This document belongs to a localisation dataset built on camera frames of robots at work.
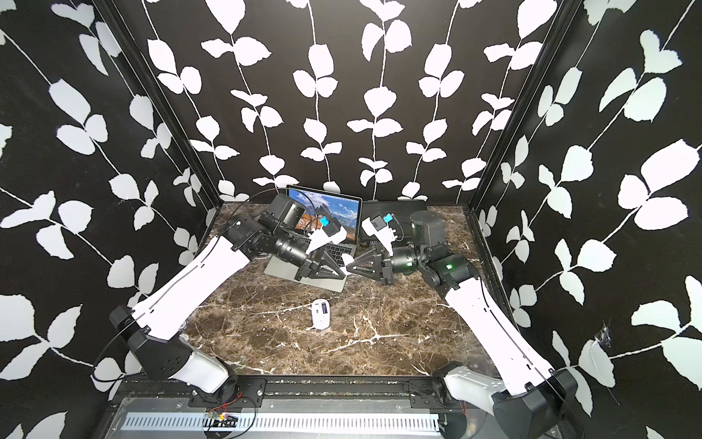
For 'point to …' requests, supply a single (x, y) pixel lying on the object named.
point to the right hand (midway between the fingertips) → (350, 267)
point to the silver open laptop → (347, 212)
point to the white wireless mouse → (321, 314)
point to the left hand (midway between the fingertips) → (341, 272)
